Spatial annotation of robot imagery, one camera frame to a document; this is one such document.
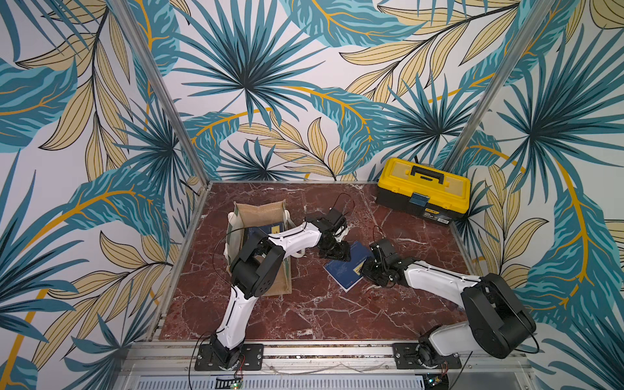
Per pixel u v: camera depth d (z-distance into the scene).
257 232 0.56
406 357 0.73
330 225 0.77
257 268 0.53
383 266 0.69
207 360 0.72
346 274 0.90
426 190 0.96
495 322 0.43
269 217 0.85
